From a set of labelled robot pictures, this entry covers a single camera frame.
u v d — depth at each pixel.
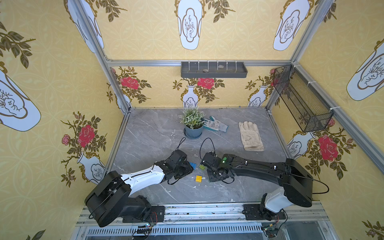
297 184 0.43
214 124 1.10
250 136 1.04
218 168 0.60
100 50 0.86
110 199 0.42
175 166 0.67
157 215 0.72
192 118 0.90
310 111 0.83
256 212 0.73
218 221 0.73
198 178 0.84
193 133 0.97
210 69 0.91
